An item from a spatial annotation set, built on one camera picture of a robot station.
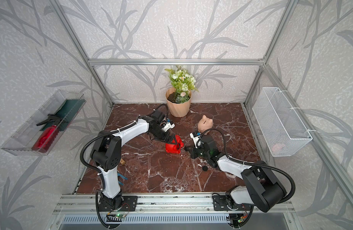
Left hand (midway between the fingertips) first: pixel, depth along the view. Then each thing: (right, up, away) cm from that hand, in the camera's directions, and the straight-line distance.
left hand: (172, 141), depth 89 cm
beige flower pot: (+2, +21, +13) cm, 24 cm away
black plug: (+20, -15, -4) cm, 26 cm away
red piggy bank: (+3, -2, -2) cm, 4 cm away
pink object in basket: (+55, +1, -18) cm, 57 cm away
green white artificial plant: (+7, +38, +4) cm, 39 cm away
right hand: (+9, -3, -3) cm, 10 cm away
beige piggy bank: (+22, +11, +7) cm, 25 cm away
